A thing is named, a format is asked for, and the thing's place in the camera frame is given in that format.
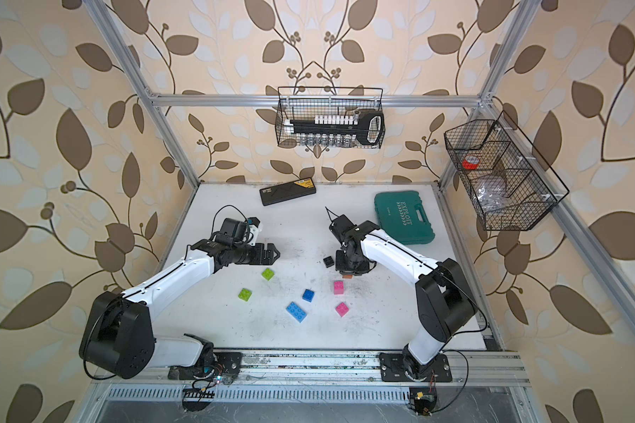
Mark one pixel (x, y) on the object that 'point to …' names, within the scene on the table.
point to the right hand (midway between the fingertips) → (345, 271)
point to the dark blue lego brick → (308, 295)
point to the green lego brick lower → (244, 294)
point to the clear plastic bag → (490, 195)
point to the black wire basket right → (509, 187)
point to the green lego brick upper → (267, 273)
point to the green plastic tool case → (401, 215)
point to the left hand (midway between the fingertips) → (265, 250)
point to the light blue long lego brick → (296, 312)
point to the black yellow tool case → (287, 191)
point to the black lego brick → (328, 262)
